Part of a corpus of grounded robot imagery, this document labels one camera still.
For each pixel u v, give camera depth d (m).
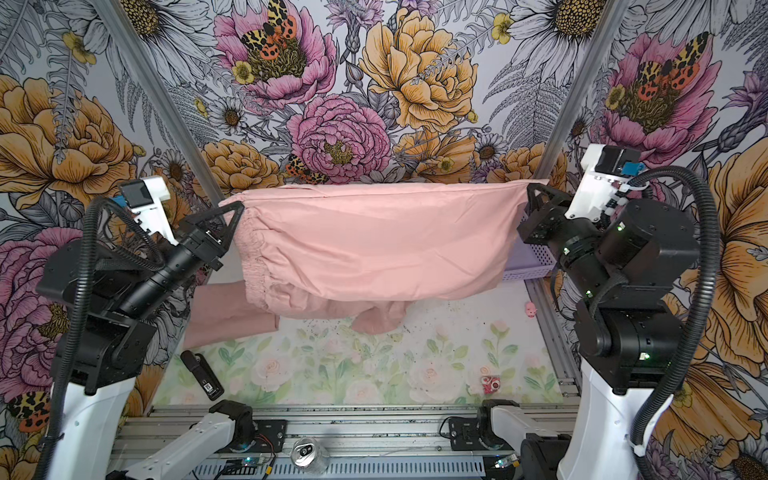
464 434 0.74
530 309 0.96
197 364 0.82
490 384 0.78
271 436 0.73
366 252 0.56
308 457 0.60
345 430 0.89
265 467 0.70
